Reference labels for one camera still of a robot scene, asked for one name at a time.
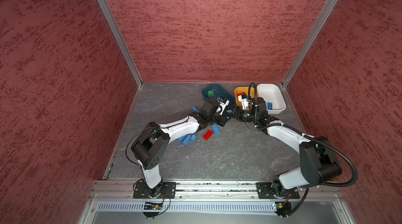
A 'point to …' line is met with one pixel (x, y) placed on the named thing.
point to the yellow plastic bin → (254, 93)
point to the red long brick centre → (208, 135)
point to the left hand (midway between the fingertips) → (228, 119)
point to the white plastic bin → (272, 93)
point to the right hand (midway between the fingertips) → (225, 115)
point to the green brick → (211, 93)
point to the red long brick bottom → (241, 93)
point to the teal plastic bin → (215, 91)
